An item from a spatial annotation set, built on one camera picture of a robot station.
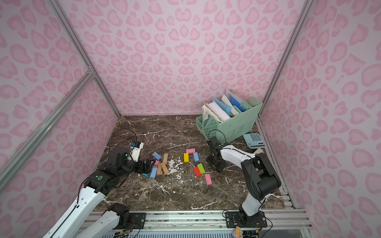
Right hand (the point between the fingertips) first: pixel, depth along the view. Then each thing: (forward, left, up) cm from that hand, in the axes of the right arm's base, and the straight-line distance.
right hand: (210, 163), depth 92 cm
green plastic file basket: (+17, -18, +18) cm, 31 cm away
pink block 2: (-10, +1, 0) cm, 10 cm away
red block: (-7, +7, 0) cm, 10 cm away
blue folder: (+33, -16, +21) cm, 42 cm away
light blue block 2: (+5, +9, 0) cm, 10 cm away
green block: (-3, +6, 0) cm, 7 cm away
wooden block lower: (-4, +31, +1) cm, 31 cm away
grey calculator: (+17, -30, +1) cm, 35 cm away
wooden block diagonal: (-4, +28, +1) cm, 28 cm away
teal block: (-8, +38, +1) cm, 39 cm away
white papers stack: (+21, -1, +25) cm, 33 cm away
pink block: (+10, +13, -1) cm, 16 cm away
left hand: (-6, +33, +19) cm, 38 cm away
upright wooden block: (+3, +28, +1) cm, 28 cm away
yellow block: (+4, +15, 0) cm, 16 cm away
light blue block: (+4, +34, +1) cm, 34 cm away
